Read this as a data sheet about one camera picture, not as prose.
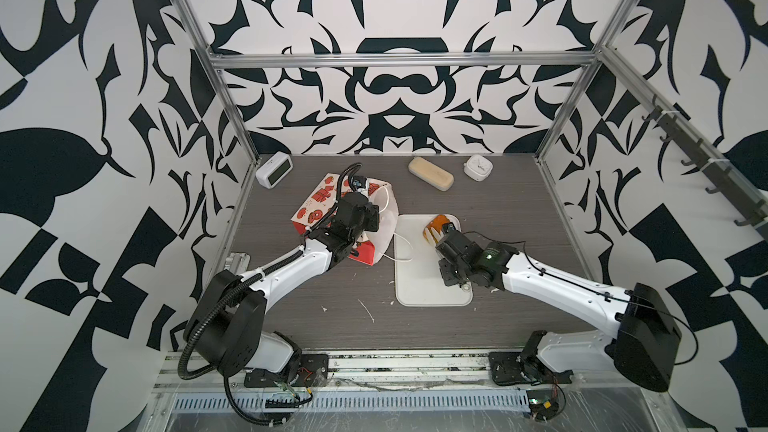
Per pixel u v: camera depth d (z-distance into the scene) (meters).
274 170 1.07
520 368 0.67
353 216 0.64
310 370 0.74
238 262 0.91
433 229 0.93
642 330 0.41
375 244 0.94
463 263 0.62
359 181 0.74
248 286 0.45
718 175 0.59
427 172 1.14
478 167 1.14
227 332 0.42
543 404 0.71
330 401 0.71
